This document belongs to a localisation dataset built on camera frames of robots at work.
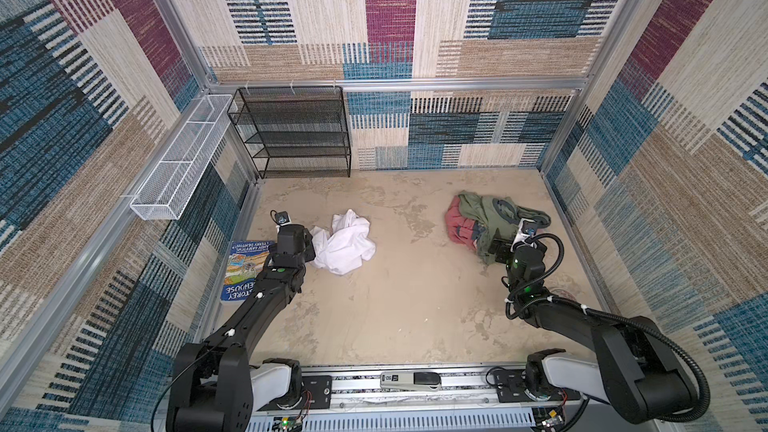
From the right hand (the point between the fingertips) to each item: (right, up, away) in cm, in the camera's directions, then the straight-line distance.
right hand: (513, 235), depth 88 cm
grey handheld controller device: (-31, -32, -16) cm, 48 cm away
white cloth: (-50, -5, +7) cm, 51 cm away
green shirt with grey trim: (-1, +5, +6) cm, 8 cm away
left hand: (-63, 0, -1) cm, 63 cm away
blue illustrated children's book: (-80, -8, +6) cm, 81 cm away
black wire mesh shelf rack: (-70, +35, +21) cm, 81 cm away
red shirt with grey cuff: (-13, +1, +9) cm, 16 cm away
